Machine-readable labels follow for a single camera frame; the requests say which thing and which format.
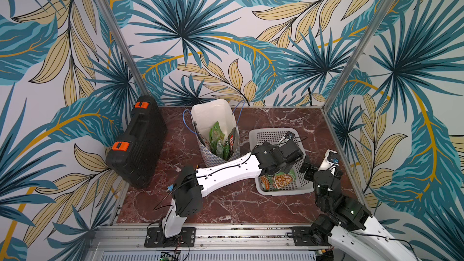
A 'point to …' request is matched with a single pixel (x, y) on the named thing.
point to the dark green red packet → (196, 155)
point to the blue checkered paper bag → (206, 113)
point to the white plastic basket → (257, 136)
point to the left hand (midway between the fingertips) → (276, 155)
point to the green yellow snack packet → (215, 135)
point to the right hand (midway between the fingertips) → (317, 160)
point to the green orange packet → (222, 150)
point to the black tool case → (135, 157)
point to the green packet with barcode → (266, 183)
